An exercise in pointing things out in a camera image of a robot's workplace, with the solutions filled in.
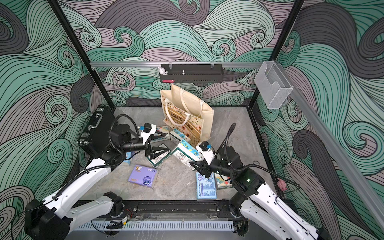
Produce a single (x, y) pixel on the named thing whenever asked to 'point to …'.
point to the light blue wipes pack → (206, 186)
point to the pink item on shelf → (168, 81)
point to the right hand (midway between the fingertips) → (192, 160)
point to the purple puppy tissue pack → (143, 176)
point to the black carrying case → (95, 138)
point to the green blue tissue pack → (177, 137)
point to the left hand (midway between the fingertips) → (166, 140)
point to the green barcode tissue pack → (157, 160)
